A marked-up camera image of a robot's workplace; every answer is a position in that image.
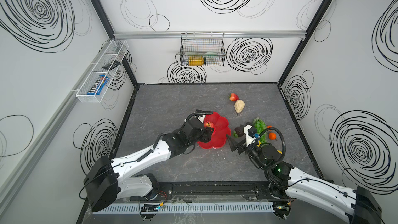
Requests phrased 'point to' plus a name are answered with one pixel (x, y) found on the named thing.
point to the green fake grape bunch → (259, 125)
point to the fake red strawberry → (233, 97)
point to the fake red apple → (209, 124)
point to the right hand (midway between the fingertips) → (233, 130)
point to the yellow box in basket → (196, 60)
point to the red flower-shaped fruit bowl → (221, 130)
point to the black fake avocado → (249, 123)
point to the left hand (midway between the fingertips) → (211, 129)
